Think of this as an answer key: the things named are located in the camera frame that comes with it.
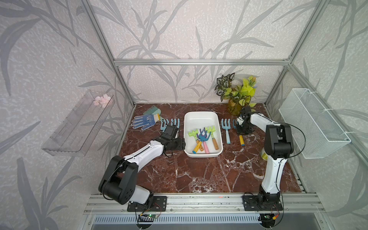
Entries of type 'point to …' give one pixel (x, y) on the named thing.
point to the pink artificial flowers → (104, 101)
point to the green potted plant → (237, 96)
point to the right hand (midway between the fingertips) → (239, 132)
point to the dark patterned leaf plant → (223, 83)
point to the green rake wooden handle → (211, 130)
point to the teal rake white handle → (163, 123)
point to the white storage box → (196, 120)
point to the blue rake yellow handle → (234, 124)
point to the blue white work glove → (145, 121)
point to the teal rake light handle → (226, 128)
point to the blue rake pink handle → (203, 137)
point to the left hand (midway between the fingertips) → (181, 144)
